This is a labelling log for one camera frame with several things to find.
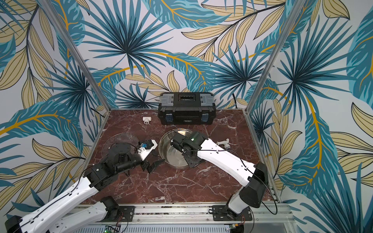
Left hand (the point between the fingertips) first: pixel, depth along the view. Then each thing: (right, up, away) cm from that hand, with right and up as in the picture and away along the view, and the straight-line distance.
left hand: (157, 153), depth 69 cm
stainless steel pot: (+4, -7, +26) cm, 28 cm away
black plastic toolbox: (+13, +25, +29) cm, 40 cm away
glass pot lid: (-32, +4, +34) cm, 47 cm away
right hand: (+19, -4, +4) cm, 20 cm away
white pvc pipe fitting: (-17, +17, +41) cm, 47 cm away
